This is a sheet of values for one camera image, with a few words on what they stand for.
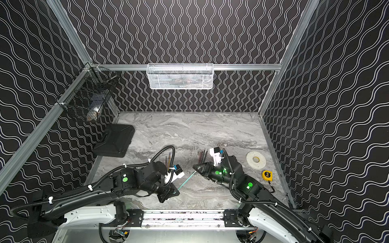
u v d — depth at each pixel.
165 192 0.58
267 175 0.86
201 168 0.68
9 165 0.52
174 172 0.59
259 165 0.92
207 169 0.61
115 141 0.98
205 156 0.97
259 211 0.62
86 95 0.94
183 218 0.76
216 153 0.66
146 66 0.88
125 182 0.48
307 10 0.70
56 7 0.69
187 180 0.66
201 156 0.98
